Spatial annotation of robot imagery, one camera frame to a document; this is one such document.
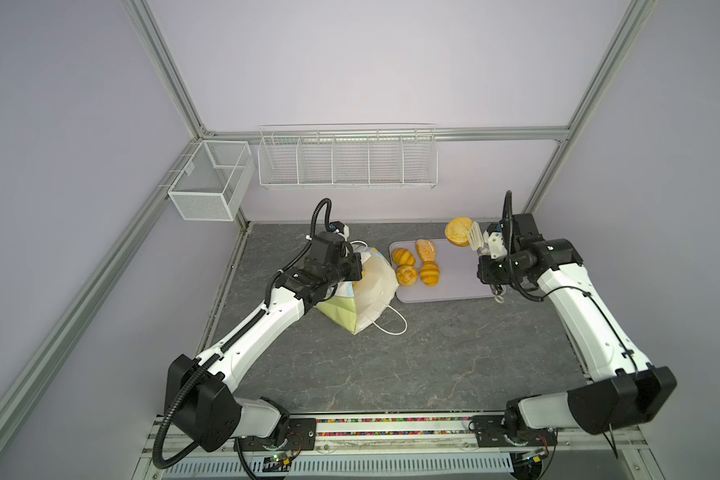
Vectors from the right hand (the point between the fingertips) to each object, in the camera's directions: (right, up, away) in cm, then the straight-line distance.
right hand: (486, 274), depth 78 cm
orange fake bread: (-11, +6, +28) cm, 30 cm away
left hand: (-33, +3, +1) cm, 33 cm away
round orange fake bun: (-5, +12, +10) cm, 16 cm away
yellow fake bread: (-19, -2, +22) cm, 29 cm away
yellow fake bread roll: (-19, +4, +27) cm, 34 cm away
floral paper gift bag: (-35, -8, -1) cm, 35 cm away
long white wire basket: (-38, +38, +21) cm, 58 cm away
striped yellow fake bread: (-10, -2, +24) cm, 26 cm away
